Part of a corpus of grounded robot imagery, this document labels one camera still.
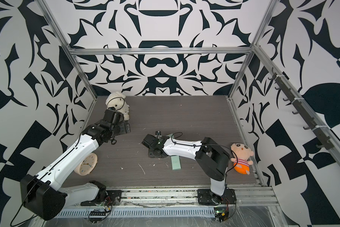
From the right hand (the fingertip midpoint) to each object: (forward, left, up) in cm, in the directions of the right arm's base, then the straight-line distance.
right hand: (152, 151), depth 87 cm
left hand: (+10, +17, +16) cm, 25 cm away
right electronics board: (-31, -36, -5) cm, 47 cm away
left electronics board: (-31, +27, -6) cm, 42 cm away
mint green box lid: (-6, -14, -2) cm, 15 cm away
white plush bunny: (+29, +23, +15) cm, 40 cm away
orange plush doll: (-3, -53, +2) cm, 53 cm away
